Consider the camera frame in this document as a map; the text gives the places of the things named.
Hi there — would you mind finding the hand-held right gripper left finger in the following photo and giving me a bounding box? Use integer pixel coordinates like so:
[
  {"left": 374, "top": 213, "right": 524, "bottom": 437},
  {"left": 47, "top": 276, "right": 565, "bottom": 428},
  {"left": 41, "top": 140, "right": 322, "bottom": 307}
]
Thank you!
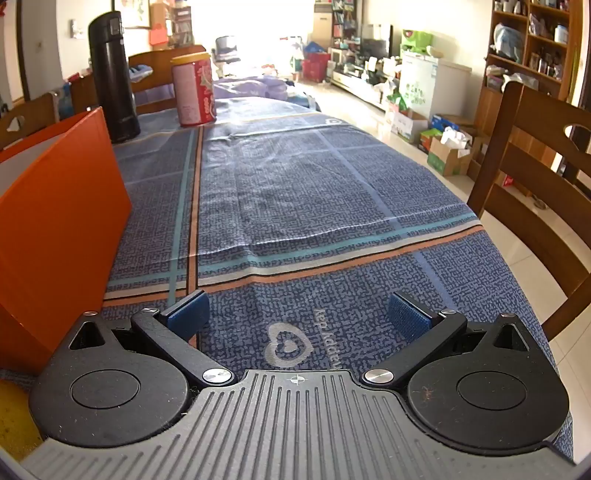
[{"left": 69, "top": 290, "right": 234, "bottom": 387}]

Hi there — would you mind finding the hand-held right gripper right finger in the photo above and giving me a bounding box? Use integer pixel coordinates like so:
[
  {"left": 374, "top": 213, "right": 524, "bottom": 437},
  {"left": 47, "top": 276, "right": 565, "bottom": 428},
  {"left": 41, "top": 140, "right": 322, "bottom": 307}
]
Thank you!
[{"left": 362, "top": 292, "right": 532, "bottom": 387}]

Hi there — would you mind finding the orange cardboard box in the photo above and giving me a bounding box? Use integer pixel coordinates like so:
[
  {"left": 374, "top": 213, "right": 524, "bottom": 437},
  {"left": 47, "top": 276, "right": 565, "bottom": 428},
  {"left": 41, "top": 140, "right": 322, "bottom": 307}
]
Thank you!
[{"left": 0, "top": 107, "right": 134, "bottom": 377}]

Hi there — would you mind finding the green and white cardboard box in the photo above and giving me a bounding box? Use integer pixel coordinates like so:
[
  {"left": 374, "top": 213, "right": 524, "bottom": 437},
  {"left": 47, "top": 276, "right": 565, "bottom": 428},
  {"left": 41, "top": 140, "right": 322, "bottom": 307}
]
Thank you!
[{"left": 427, "top": 134, "right": 474, "bottom": 177}]

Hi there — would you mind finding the blue patterned tablecloth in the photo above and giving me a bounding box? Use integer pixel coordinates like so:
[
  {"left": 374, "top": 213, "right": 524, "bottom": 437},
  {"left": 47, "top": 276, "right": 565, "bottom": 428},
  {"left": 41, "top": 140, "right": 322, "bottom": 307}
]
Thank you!
[{"left": 0, "top": 95, "right": 575, "bottom": 462}]

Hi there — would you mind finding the blue cardboard box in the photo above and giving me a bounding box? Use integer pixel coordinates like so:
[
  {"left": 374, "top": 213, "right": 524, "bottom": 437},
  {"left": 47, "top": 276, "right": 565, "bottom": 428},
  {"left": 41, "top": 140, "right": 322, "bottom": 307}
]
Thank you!
[{"left": 431, "top": 114, "right": 474, "bottom": 134}]

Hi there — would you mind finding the wooden bookshelf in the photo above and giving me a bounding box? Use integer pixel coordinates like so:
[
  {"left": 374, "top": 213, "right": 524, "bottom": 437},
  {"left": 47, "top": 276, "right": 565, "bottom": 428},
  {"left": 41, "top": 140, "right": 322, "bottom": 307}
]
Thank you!
[{"left": 475, "top": 0, "right": 585, "bottom": 153}]

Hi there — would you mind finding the wooden dining chair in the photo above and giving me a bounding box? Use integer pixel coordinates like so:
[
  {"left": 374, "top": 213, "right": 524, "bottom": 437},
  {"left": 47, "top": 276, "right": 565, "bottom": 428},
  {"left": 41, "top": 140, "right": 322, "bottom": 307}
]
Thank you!
[
  {"left": 128, "top": 45, "right": 208, "bottom": 114},
  {"left": 69, "top": 74, "right": 100, "bottom": 114},
  {"left": 466, "top": 80, "right": 591, "bottom": 344}
]

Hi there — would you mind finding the pink and red can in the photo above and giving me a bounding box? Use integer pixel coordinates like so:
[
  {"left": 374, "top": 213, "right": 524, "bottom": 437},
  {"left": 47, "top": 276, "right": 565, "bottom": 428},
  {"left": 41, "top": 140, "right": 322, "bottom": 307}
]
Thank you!
[{"left": 171, "top": 52, "right": 218, "bottom": 127}]

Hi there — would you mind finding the white television cabinet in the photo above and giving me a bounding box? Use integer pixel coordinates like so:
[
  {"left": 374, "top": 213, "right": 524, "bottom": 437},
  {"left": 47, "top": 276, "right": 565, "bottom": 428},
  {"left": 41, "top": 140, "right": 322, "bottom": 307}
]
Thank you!
[{"left": 330, "top": 69, "right": 402, "bottom": 109}]

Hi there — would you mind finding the lilac cloth pile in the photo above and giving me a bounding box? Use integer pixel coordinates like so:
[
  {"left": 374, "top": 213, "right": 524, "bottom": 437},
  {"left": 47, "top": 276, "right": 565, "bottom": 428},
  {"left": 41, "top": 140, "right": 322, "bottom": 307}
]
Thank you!
[{"left": 215, "top": 76, "right": 296, "bottom": 99}]

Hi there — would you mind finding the white chest freezer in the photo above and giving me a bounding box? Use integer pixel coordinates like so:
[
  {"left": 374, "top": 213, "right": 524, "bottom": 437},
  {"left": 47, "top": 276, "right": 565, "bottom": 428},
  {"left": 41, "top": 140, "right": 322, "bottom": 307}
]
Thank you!
[{"left": 399, "top": 50, "right": 472, "bottom": 121}]

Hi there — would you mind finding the black thermos bottle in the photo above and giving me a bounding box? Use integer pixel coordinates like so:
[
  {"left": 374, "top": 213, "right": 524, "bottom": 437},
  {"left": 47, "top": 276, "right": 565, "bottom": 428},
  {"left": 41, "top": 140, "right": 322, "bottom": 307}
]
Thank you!
[{"left": 88, "top": 10, "right": 141, "bottom": 144}]

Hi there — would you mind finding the wooden chair with heart cutout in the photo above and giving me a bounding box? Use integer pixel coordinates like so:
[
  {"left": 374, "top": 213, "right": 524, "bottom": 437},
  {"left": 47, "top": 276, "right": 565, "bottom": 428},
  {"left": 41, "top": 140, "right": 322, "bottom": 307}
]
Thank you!
[{"left": 0, "top": 92, "right": 61, "bottom": 151}]

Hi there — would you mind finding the red shopping basket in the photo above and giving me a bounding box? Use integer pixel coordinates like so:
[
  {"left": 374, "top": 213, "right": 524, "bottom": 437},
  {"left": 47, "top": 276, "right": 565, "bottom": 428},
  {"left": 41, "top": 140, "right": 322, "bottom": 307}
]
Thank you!
[{"left": 302, "top": 52, "right": 332, "bottom": 83}]

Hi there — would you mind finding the office chair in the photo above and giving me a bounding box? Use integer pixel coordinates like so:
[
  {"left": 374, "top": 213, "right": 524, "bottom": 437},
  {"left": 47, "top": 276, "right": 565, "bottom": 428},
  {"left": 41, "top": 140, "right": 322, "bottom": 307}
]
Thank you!
[{"left": 215, "top": 36, "right": 243, "bottom": 65}]

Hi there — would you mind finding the black television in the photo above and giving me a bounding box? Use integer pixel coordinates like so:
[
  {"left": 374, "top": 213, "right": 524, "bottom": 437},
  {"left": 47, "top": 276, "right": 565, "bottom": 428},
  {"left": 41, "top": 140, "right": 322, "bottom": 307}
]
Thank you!
[{"left": 361, "top": 23, "right": 394, "bottom": 58}]

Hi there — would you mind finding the standing air conditioner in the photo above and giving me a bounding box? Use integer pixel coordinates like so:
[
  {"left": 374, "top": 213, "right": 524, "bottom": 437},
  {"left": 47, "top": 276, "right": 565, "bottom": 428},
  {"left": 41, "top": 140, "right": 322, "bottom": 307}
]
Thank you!
[{"left": 313, "top": 4, "right": 334, "bottom": 49}]

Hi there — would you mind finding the framed wall painting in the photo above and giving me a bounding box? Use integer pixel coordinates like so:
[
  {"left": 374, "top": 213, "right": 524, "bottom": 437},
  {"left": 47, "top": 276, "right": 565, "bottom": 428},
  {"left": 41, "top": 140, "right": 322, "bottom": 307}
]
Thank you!
[{"left": 121, "top": 0, "right": 152, "bottom": 29}]

